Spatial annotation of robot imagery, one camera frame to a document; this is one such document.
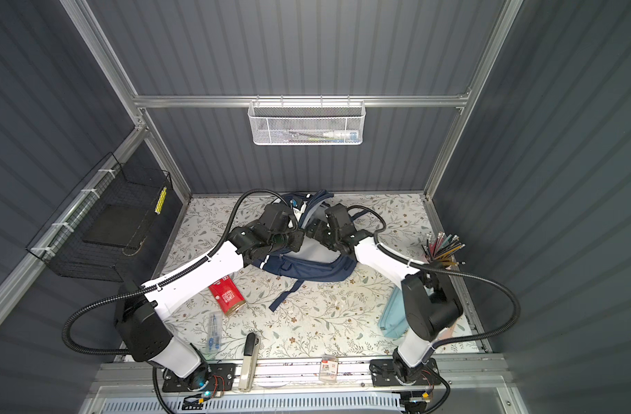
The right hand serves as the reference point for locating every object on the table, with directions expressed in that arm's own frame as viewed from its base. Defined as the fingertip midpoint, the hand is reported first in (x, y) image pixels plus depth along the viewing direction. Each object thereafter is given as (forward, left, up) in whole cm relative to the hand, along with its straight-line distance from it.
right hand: (314, 233), depth 89 cm
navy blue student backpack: (-6, 0, -8) cm, 10 cm away
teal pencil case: (-27, -25, -10) cm, 38 cm away
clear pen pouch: (-29, +31, -13) cm, 45 cm away
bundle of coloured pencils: (-4, -44, -5) cm, 45 cm away
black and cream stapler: (-38, +18, -10) cm, 43 cm away
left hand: (-4, +3, +8) cm, 9 cm away
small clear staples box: (-39, -5, -13) cm, 42 cm away
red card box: (-17, +30, -13) cm, 37 cm away
